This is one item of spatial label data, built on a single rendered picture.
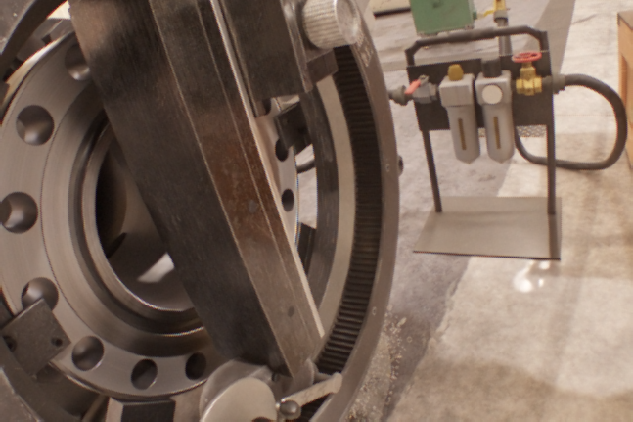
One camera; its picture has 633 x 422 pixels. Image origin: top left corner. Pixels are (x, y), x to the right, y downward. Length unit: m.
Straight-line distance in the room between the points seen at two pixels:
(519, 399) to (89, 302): 0.78
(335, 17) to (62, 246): 0.30
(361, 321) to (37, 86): 0.50
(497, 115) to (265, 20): 0.86
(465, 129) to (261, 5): 0.89
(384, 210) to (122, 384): 0.43
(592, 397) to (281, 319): 0.69
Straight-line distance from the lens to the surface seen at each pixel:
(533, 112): 1.19
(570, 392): 0.94
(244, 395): 0.40
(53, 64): 0.42
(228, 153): 0.33
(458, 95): 1.11
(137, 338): 0.47
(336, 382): 0.53
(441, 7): 3.66
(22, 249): 0.40
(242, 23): 0.34
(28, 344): 0.41
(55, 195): 0.40
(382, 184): 0.64
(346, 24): 0.34
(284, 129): 0.62
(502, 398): 0.93
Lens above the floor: 0.78
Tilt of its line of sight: 27 degrees down
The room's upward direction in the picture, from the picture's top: 19 degrees counter-clockwise
